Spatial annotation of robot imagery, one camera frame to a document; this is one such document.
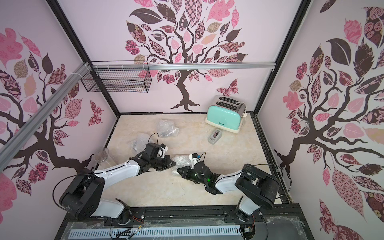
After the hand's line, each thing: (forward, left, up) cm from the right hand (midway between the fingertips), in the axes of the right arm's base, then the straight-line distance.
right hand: (176, 170), depth 80 cm
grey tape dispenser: (+27, -24, -7) cm, 37 cm away
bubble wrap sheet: (+31, +9, -1) cm, 32 cm away
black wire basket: (+76, +52, +9) cm, 92 cm away
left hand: (+4, +1, -4) cm, 6 cm away
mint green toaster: (+35, -32, +6) cm, 48 cm away
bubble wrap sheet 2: (+17, +25, +1) cm, 30 cm away
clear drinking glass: (+6, +40, +6) cm, 41 cm away
